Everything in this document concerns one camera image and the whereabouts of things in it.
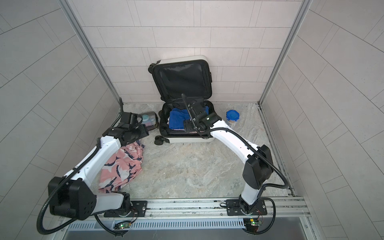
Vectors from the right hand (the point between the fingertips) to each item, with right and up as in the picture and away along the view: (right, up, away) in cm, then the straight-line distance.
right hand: (187, 126), depth 81 cm
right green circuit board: (+31, -44, -13) cm, 55 cm away
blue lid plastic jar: (+27, +5, +12) cm, 30 cm away
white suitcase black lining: (-11, +30, +15) cm, 35 cm away
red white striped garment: (-7, -4, +18) cm, 19 cm away
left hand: (-22, -2, +2) cm, 22 cm away
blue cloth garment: (-8, +5, +20) cm, 22 cm away
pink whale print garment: (-35, -22, -1) cm, 41 cm away
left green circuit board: (-26, -42, -17) cm, 52 cm away
